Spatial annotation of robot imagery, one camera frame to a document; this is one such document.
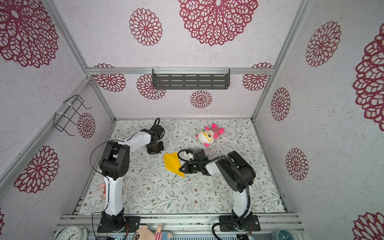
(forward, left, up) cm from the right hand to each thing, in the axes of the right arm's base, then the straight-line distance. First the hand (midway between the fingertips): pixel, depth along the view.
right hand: (179, 168), depth 93 cm
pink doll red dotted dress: (-14, +41, +4) cm, 43 cm away
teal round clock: (-32, -51, -1) cm, 61 cm away
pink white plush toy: (+21, -17, +7) cm, 28 cm away
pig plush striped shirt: (-35, +11, +8) cm, 38 cm away
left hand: (+11, +15, -1) cm, 19 cm away
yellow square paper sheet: (+4, +5, -1) cm, 6 cm away
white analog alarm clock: (-36, +44, +4) cm, 57 cm away
